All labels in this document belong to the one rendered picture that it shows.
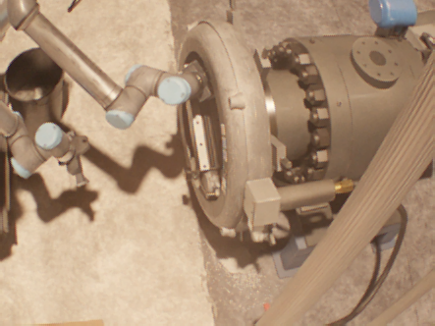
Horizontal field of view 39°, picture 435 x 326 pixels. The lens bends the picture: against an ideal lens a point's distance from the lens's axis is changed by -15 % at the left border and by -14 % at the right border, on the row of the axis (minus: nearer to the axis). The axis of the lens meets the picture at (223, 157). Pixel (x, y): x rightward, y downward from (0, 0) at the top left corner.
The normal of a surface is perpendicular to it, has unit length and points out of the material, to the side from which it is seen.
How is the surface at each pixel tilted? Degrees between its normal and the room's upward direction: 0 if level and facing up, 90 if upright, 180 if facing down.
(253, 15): 0
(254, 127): 35
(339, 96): 23
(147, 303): 0
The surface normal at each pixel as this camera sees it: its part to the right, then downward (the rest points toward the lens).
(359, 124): 0.29, 0.23
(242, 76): 0.18, -0.34
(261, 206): 0.29, 0.59
